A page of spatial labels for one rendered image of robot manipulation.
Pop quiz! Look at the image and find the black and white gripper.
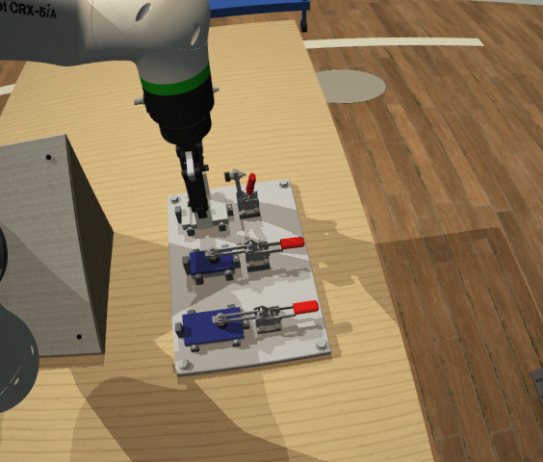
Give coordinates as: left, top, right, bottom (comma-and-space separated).
159, 113, 214, 230

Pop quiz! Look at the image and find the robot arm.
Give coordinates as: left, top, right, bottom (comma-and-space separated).
0, 0, 220, 413

